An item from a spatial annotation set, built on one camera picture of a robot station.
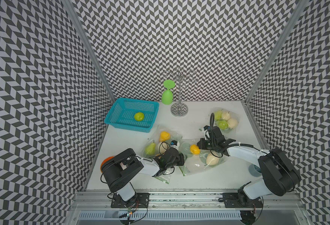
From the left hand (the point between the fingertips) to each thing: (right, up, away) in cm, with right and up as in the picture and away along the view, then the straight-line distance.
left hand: (186, 158), depth 87 cm
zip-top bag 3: (+37, +27, +17) cm, 49 cm away
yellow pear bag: (+5, +6, 0) cm, 8 cm away
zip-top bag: (-13, -8, -6) cm, 17 cm away
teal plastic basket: (-40, +27, +22) cm, 53 cm away
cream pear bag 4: (+36, +21, +15) cm, 44 cm away
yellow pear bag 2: (-14, +13, +6) cm, 20 cm away
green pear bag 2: (-22, +5, -1) cm, 23 cm away
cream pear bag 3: (+29, +27, +12) cm, 41 cm away
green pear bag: (-33, +26, +16) cm, 45 cm away
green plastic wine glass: (-12, +39, +3) cm, 41 cm away
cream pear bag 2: (-14, +9, -10) cm, 20 cm away
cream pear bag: (+14, +1, -6) cm, 16 cm away
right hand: (+7, +7, +3) cm, 11 cm away
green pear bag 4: (+26, +20, +9) cm, 35 cm away
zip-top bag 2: (+7, -1, -1) cm, 7 cm away
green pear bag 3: (+26, +27, +18) cm, 42 cm away
